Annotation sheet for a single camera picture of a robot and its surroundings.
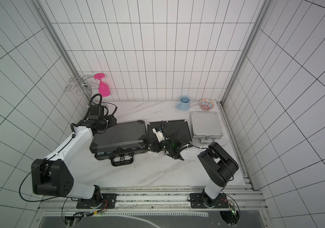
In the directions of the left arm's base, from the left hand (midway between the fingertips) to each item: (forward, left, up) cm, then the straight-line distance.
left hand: (112, 123), depth 87 cm
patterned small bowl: (+30, -68, -14) cm, 76 cm away
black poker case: (-10, -5, -8) cm, 13 cm away
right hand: (-7, -24, -8) cm, 26 cm away
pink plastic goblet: (+30, +14, +2) cm, 33 cm away
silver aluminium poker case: (+5, -62, -10) cm, 63 cm away
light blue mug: (+27, -49, -10) cm, 56 cm away
